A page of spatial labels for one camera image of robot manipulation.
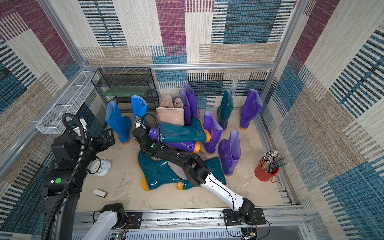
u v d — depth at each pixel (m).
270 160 0.73
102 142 0.55
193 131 0.83
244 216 0.64
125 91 0.94
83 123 0.54
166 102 0.94
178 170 0.80
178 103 0.92
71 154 0.44
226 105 0.87
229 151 0.76
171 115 0.84
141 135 0.72
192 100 0.90
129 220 0.73
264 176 0.81
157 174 0.82
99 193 0.78
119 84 1.07
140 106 0.82
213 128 0.76
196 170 0.65
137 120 0.79
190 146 0.77
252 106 0.95
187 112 0.87
